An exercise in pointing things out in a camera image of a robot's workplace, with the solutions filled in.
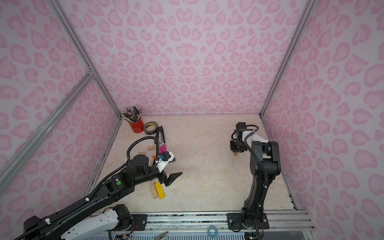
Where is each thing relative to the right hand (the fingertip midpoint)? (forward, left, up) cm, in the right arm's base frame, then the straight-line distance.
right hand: (234, 148), depth 100 cm
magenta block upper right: (-1, +47, +1) cm, 47 cm away
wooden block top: (-2, +55, +3) cm, 55 cm away
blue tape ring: (-46, +16, +1) cm, 49 cm away
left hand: (-24, +32, +22) cm, 46 cm away
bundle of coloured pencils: (+16, +68, +17) cm, 72 cm away
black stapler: (+15, +53, +2) cm, 55 cm away
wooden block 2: (-4, 0, 0) cm, 4 cm away
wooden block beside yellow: (-29, +48, +1) cm, 56 cm away
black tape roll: (+17, +61, +1) cm, 63 cm away
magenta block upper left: (-3, +50, +1) cm, 50 cm away
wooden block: (-5, +61, +2) cm, 61 cm away
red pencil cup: (+14, +67, +6) cm, 69 cm away
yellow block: (-29, +44, +1) cm, 53 cm away
